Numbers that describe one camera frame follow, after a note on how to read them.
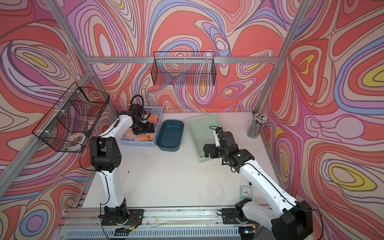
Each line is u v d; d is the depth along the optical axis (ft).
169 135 3.43
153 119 3.54
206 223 2.37
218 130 2.28
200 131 3.51
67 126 2.50
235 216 2.36
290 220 1.23
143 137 3.23
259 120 2.98
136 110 2.66
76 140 2.30
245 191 2.62
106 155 1.80
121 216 2.14
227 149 1.89
